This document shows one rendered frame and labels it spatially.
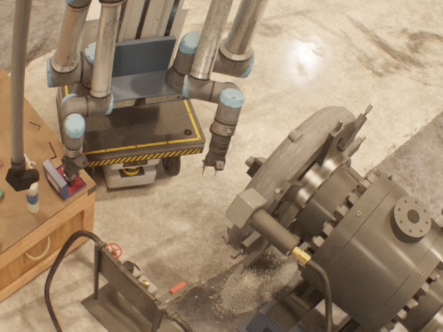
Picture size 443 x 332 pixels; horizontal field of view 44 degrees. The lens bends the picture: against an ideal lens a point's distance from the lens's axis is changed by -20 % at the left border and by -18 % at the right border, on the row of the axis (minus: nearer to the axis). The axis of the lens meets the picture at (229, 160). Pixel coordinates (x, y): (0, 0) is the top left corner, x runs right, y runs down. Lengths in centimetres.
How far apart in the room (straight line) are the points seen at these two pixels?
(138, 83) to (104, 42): 67
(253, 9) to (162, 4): 49
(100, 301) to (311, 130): 126
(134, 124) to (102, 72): 79
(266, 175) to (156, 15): 95
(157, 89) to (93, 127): 39
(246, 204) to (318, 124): 41
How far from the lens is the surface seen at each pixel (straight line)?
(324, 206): 259
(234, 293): 310
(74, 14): 236
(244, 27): 269
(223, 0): 249
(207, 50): 256
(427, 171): 415
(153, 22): 295
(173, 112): 327
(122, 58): 295
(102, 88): 248
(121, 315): 292
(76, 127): 241
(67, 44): 252
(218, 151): 259
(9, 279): 282
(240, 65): 288
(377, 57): 480
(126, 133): 313
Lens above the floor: 266
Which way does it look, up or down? 48 degrees down
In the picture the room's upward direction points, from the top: 20 degrees clockwise
